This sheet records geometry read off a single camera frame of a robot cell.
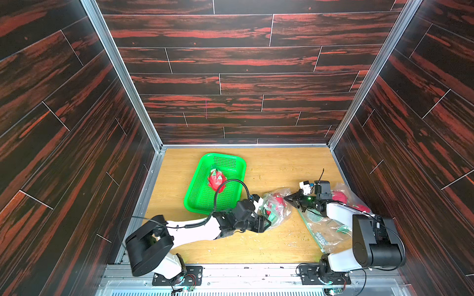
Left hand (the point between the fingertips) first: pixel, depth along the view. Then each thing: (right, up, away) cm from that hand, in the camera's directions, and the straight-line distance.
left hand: (269, 225), depth 77 cm
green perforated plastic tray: (-34, +8, +20) cm, 40 cm away
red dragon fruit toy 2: (+6, +10, +9) cm, 15 cm away
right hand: (+11, +9, +15) cm, 21 cm away
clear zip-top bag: (+3, +6, +4) cm, 8 cm away
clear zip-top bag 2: (+29, -6, +7) cm, 31 cm away
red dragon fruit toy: (-24, +18, +16) cm, 34 cm away
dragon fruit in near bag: (+36, +10, +10) cm, 39 cm away
